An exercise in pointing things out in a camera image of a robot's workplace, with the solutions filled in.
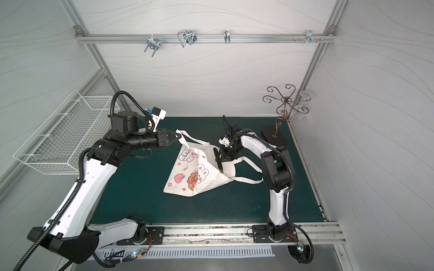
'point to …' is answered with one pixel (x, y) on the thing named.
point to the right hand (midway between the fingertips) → (218, 159)
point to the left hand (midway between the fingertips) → (180, 137)
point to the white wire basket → (69, 132)
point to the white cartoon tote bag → (196, 169)
